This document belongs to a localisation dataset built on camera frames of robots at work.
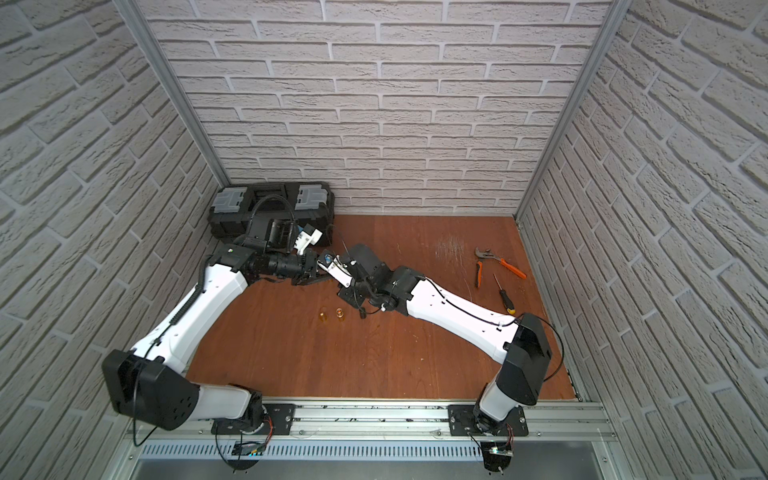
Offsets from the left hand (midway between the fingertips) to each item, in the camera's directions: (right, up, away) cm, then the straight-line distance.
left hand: (340, 268), depth 72 cm
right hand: (+2, -2, +3) cm, 4 cm away
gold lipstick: (-9, -17, +18) cm, 26 cm away
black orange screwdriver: (+50, -13, +22) cm, 56 cm away
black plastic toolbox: (-17, +20, +27) cm, 38 cm away
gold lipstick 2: (-3, -15, +16) cm, 22 cm away
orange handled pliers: (+48, +2, +34) cm, 59 cm away
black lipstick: (+4, -15, +18) cm, 24 cm away
